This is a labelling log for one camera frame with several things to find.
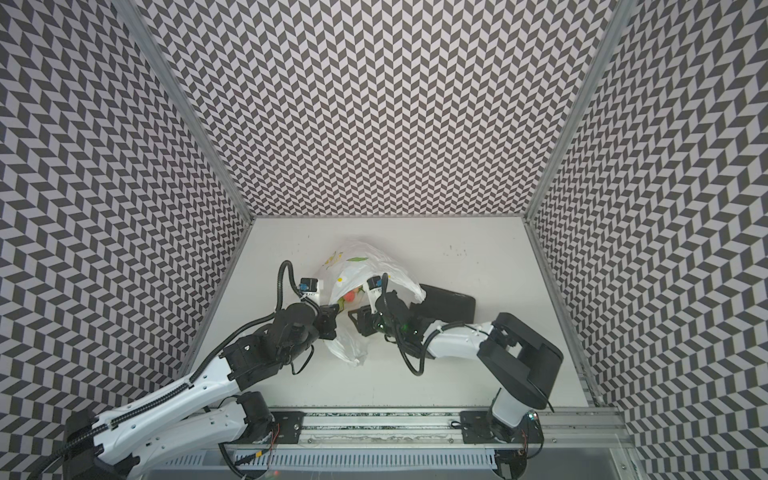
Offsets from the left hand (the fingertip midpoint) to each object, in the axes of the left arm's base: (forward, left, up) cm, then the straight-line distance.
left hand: (339, 310), depth 75 cm
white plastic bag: (+7, -1, +5) cm, 8 cm away
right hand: (+1, -3, -9) cm, 9 cm away
